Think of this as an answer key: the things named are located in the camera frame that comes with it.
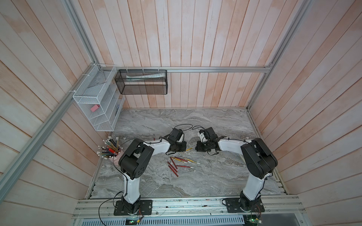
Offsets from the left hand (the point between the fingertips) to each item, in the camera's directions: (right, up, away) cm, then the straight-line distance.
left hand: (185, 149), depth 96 cm
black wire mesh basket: (-32, +49, +8) cm, 59 cm away
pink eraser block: (-55, +28, -14) cm, 63 cm away
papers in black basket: (-32, +49, -5) cm, 59 cm away
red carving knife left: (-9, -10, -8) cm, 15 cm away
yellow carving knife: (+2, 0, 0) cm, 3 cm away
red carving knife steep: (-8, -8, -6) cm, 12 cm away
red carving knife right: (+1, -10, -7) cm, 12 cm away
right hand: (+7, +1, +1) cm, 7 cm away
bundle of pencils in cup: (-45, +3, -14) cm, 47 cm away
